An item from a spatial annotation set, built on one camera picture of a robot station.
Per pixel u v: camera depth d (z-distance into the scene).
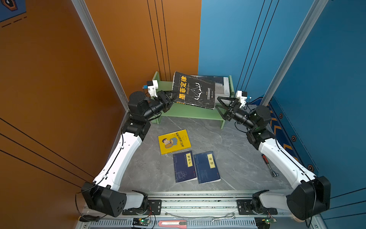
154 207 0.74
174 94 0.61
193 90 0.65
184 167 0.87
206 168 0.87
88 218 0.69
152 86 0.60
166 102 0.55
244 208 0.72
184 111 1.08
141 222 0.71
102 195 0.38
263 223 0.71
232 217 0.71
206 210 0.74
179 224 0.68
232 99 0.59
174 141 0.97
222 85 0.87
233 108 0.58
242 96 0.64
